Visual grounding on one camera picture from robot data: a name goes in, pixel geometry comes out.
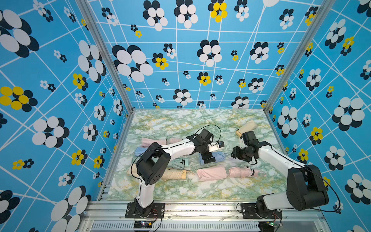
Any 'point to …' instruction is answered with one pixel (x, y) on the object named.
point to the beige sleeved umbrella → (248, 126)
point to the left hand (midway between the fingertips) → (214, 151)
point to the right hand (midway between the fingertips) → (237, 154)
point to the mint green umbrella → (181, 163)
